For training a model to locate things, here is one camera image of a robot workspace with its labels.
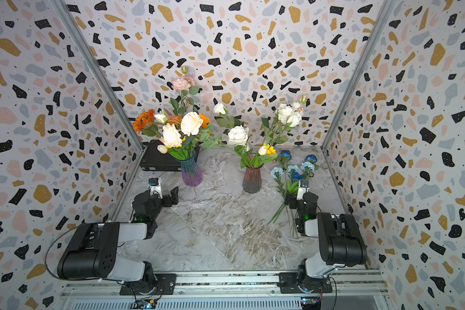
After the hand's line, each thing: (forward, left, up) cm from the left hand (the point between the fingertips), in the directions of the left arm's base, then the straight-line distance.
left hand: (168, 187), depth 91 cm
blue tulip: (+3, -60, -8) cm, 60 cm away
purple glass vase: (+19, -5, -14) cm, 24 cm away
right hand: (-1, -63, -4) cm, 63 cm away
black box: (+27, +18, -11) cm, 34 cm away
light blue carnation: (+13, -53, -8) cm, 56 cm away
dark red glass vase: (+5, -40, -1) cm, 40 cm away
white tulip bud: (+4, -43, +20) cm, 48 cm away
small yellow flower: (+7, -47, +17) cm, 51 cm away
